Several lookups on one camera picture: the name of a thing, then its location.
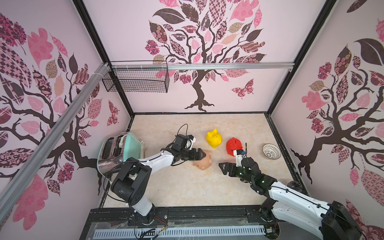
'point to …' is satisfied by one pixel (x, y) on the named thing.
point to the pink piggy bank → (205, 163)
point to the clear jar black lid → (296, 185)
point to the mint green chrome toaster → (115, 149)
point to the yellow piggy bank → (214, 138)
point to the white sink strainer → (271, 151)
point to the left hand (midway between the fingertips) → (201, 158)
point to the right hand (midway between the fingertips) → (224, 164)
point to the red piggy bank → (233, 144)
